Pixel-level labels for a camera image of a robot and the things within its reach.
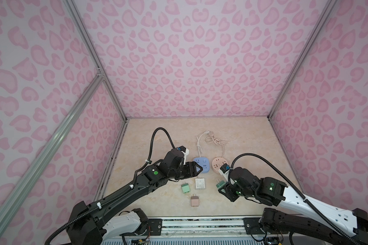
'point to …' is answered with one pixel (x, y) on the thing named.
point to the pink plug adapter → (194, 200)
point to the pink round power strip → (217, 163)
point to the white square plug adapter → (200, 183)
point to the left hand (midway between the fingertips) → (202, 172)
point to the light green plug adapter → (185, 188)
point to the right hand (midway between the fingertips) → (221, 188)
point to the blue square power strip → (204, 162)
